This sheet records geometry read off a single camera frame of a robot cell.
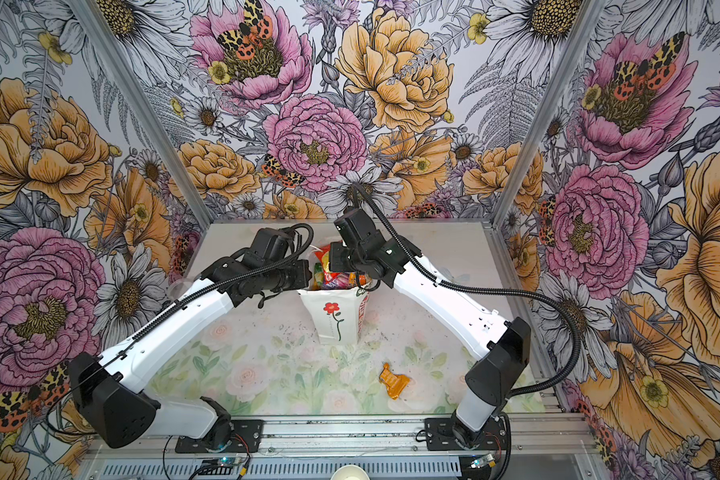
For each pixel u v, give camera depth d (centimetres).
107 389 39
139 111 88
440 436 68
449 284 46
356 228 57
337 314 77
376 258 51
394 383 82
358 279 64
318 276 82
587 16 72
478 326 44
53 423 65
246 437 74
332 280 75
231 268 55
